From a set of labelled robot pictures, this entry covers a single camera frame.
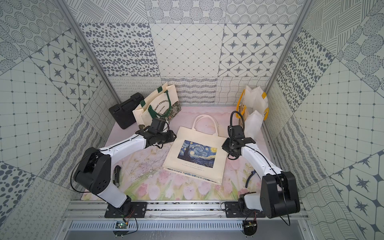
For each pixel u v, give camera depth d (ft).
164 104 3.33
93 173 1.48
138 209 2.41
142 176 2.82
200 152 3.13
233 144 2.08
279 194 1.34
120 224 2.35
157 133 2.34
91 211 2.46
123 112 3.12
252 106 3.81
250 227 2.38
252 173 2.81
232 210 2.40
